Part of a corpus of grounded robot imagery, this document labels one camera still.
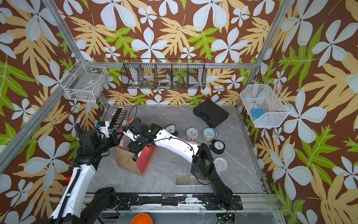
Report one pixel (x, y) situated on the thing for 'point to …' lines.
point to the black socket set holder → (118, 115)
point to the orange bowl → (141, 218)
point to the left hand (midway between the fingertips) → (123, 132)
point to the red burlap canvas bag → (127, 160)
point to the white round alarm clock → (191, 134)
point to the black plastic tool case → (211, 112)
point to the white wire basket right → (266, 106)
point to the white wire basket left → (86, 82)
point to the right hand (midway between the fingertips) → (133, 145)
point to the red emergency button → (68, 178)
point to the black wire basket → (163, 73)
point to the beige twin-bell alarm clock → (209, 133)
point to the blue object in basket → (257, 113)
